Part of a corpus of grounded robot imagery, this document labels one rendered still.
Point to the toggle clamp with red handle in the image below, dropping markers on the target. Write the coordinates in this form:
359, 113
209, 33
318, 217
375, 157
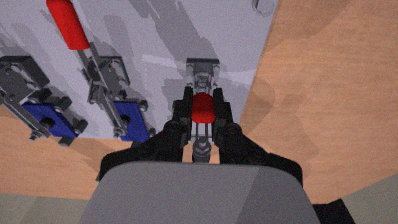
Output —
19, 77

